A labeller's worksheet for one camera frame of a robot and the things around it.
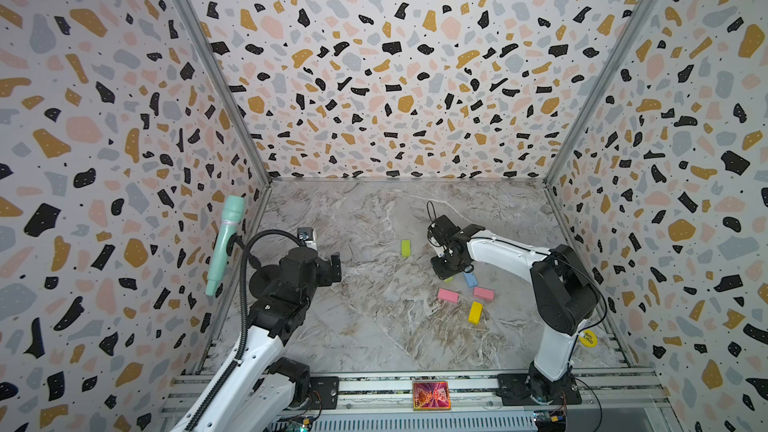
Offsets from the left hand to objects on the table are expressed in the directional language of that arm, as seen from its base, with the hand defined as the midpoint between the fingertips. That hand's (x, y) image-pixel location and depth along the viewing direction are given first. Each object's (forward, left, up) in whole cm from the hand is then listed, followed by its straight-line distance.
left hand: (326, 254), depth 78 cm
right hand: (+4, -34, -16) cm, 38 cm away
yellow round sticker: (-16, -72, -20) cm, 76 cm away
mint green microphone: (+4, +20, +14) cm, 25 cm away
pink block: (-4, -34, -18) cm, 38 cm away
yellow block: (-9, -41, -19) cm, 46 cm away
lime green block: (+13, -21, -18) cm, 31 cm away
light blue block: (+1, -42, -19) cm, 46 cm away
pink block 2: (-3, -45, -18) cm, 49 cm away
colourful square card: (-30, -26, -16) cm, 43 cm away
